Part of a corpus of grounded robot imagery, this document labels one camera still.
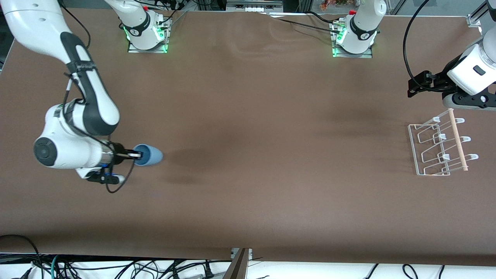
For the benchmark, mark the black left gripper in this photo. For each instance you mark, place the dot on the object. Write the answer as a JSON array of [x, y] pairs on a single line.
[[438, 82]]

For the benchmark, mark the orange background object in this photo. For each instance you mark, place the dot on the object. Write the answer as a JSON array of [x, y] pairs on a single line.
[[333, 3]]

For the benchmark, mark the grey network switch box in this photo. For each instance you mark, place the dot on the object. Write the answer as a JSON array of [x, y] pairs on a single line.
[[252, 4]]

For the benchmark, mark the aluminium corner bracket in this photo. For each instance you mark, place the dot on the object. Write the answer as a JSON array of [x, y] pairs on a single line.
[[474, 20]]

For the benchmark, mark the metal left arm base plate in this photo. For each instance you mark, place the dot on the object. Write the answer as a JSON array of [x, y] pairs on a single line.
[[364, 55]]

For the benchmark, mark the brown wooden post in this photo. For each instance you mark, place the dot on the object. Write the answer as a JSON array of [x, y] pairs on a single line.
[[238, 267]]

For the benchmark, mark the blue plastic cup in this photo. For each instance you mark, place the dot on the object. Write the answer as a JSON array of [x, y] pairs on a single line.
[[153, 155]]

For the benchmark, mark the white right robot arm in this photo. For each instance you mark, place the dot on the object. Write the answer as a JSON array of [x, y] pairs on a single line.
[[23, 19]]

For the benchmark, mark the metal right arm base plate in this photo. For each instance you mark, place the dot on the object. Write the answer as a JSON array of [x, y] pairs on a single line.
[[155, 50]]

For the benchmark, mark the black power plug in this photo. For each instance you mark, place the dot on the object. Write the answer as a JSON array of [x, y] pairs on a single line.
[[209, 271]]

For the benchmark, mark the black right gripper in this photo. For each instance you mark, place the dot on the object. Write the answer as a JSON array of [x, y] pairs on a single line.
[[117, 152]]

